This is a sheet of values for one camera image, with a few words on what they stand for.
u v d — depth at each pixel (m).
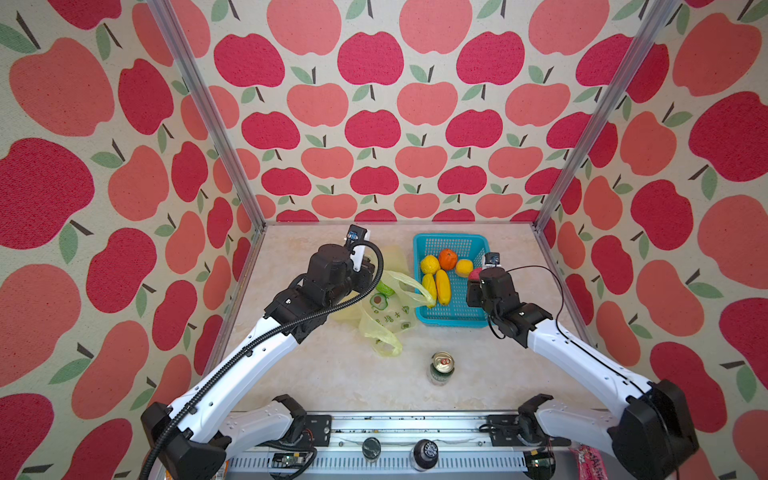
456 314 0.96
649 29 0.72
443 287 0.97
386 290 0.97
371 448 0.64
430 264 1.01
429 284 0.98
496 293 0.63
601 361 0.47
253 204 1.16
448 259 1.03
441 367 0.75
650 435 0.41
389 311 0.96
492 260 0.72
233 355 0.43
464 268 1.04
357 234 0.58
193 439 0.38
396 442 0.75
